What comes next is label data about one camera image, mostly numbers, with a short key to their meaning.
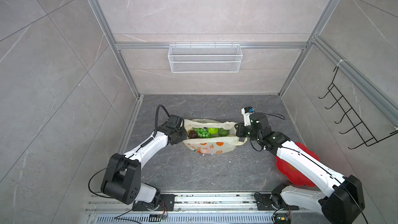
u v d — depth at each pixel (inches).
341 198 14.8
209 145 32.3
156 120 25.0
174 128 26.7
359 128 25.1
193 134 36.5
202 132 36.5
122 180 16.7
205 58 39.7
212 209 28.7
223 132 37.3
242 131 27.6
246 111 27.6
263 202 28.7
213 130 37.3
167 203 28.9
